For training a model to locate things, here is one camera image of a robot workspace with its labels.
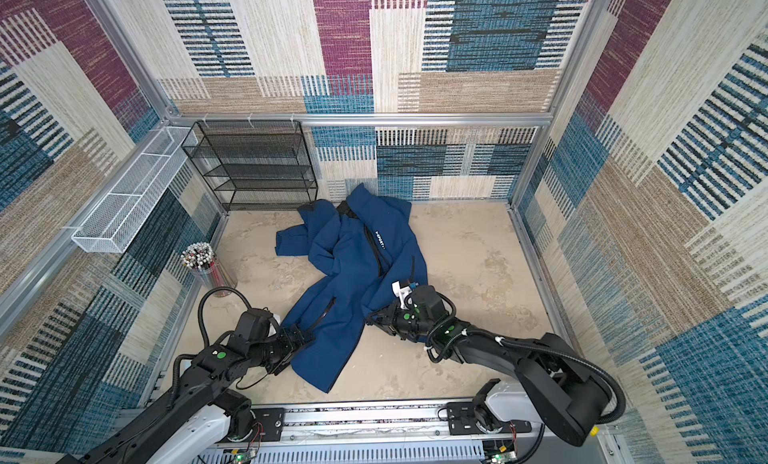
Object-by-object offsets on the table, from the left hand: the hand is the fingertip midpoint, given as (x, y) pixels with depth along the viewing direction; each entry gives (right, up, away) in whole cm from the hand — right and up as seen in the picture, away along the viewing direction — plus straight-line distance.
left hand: (309, 341), depth 81 cm
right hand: (+16, +6, -2) cm, 17 cm away
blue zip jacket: (+14, +25, +20) cm, 35 cm away
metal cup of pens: (-30, +22, +3) cm, 37 cm away
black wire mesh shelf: (-27, +53, +28) cm, 66 cm away
